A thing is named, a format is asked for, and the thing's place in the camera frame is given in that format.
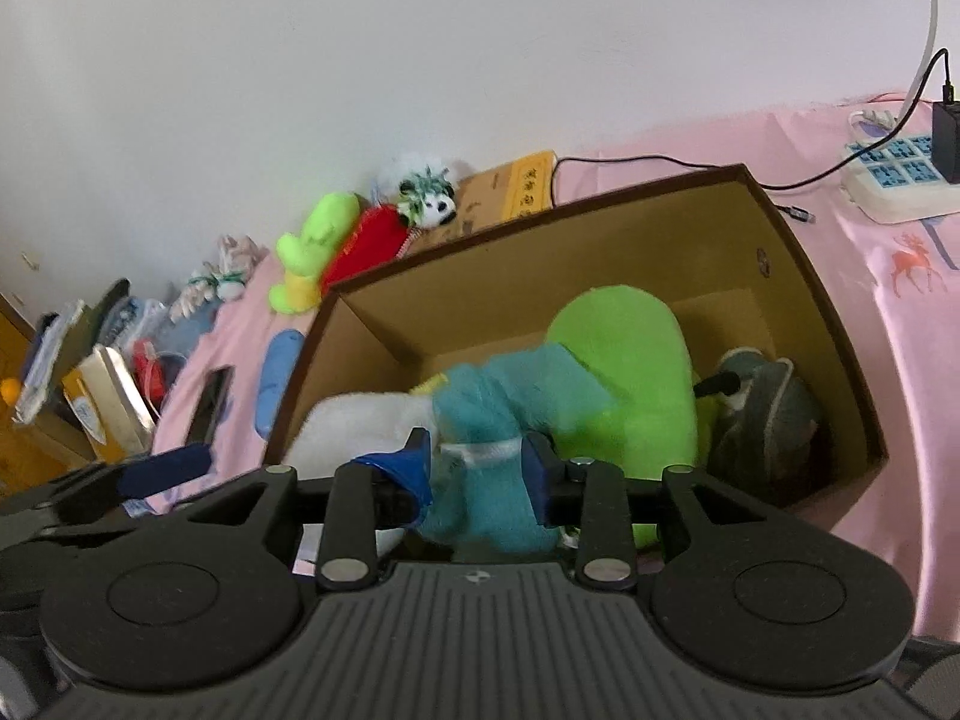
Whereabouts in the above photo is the black power adapter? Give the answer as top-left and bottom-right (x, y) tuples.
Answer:
(931, 101), (960, 184)

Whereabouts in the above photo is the blue glasses case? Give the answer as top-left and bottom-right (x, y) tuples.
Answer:
(254, 328), (304, 440)

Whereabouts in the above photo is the panda plush toy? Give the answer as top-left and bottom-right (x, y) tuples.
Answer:
(371, 154), (464, 231)

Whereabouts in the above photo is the white wall cable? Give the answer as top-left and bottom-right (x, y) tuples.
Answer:
(846, 0), (941, 140)

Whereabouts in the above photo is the white power strip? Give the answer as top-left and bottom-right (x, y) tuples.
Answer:
(841, 133), (960, 224)

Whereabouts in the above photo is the white paper bag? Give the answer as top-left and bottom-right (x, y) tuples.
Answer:
(62, 344), (155, 463)

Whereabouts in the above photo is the black smartphone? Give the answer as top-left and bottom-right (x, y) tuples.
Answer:
(185, 366), (235, 445)

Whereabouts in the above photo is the green bean plush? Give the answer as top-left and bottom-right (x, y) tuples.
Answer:
(545, 283), (723, 550)

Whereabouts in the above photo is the white fluffy towel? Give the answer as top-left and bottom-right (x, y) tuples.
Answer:
(280, 388), (445, 553)

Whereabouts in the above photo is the yellow cloth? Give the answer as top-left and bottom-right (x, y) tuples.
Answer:
(410, 374), (449, 395)

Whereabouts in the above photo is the red plush cushion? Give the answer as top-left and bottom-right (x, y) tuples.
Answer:
(320, 205), (410, 298)

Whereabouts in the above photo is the pink bedsheet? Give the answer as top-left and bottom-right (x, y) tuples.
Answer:
(155, 99), (958, 640)

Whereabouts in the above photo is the yellow brown book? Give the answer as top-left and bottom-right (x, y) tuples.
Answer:
(402, 151), (556, 257)

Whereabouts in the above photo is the brown cardboard box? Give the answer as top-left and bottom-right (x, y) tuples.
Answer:
(265, 167), (887, 522)

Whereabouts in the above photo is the teal bath sponge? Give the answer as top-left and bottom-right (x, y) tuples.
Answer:
(418, 343), (613, 562)

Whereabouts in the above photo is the green yellow plush toy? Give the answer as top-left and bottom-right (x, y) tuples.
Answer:
(268, 192), (361, 316)

